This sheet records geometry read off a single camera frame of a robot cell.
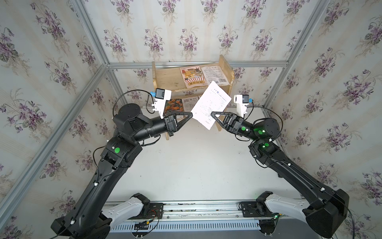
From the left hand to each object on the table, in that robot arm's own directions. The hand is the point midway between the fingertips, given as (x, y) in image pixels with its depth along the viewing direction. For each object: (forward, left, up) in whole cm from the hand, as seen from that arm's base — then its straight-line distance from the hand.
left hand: (193, 118), depth 48 cm
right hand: (+3, -8, -3) cm, 9 cm away
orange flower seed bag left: (+36, +10, -28) cm, 46 cm away
